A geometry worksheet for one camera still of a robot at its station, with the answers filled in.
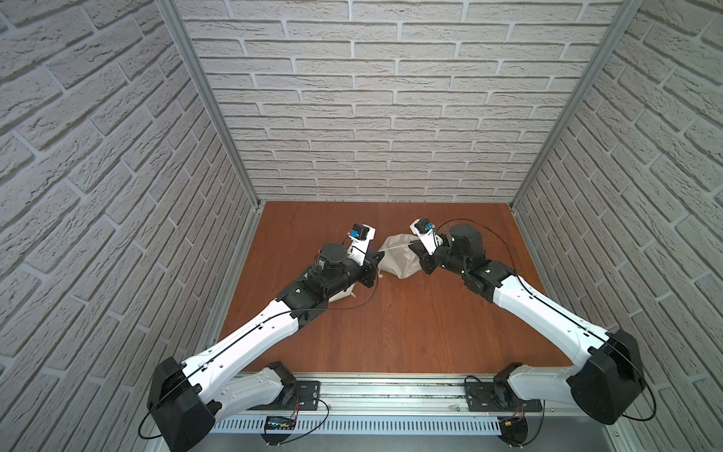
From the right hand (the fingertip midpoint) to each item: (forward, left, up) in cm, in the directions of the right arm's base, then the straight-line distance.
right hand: (409, 245), depth 78 cm
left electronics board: (-39, +38, -25) cm, 60 cm away
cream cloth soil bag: (-5, +20, -19) cm, 28 cm away
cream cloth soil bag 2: (+3, +1, -13) cm, 13 cm away
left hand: (-3, +9, +6) cm, 11 cm away
